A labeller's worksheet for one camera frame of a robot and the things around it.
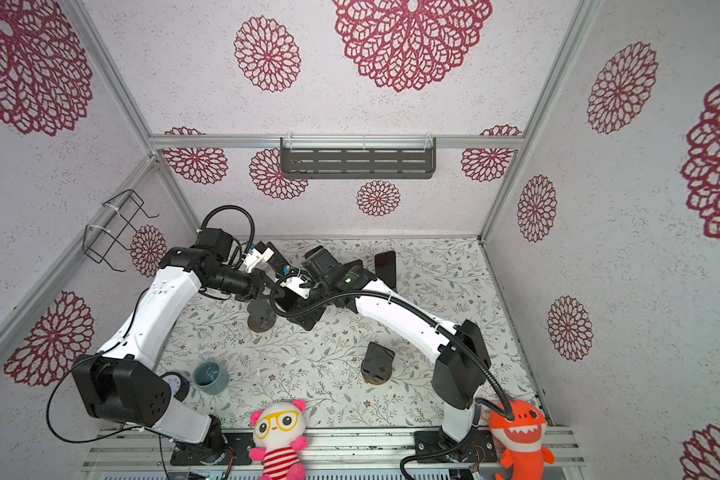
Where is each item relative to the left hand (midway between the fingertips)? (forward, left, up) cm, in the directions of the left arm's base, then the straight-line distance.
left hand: (280, 299), depth 75 cm
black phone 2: (+17, -28, -9) cm, 34 cm away
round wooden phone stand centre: (-12, -24, -20) cm, 34 cm away
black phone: (-7, -25, -25) cm, 36 cm away
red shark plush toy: (-29, -57, -16) cm, 66 cm away
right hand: (+2, -4, -2) cm, 5 cm away
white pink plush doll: (-28, 0, -17) cm, 32 cm away
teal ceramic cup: (-12, +22, -21) cm, 33 cm away
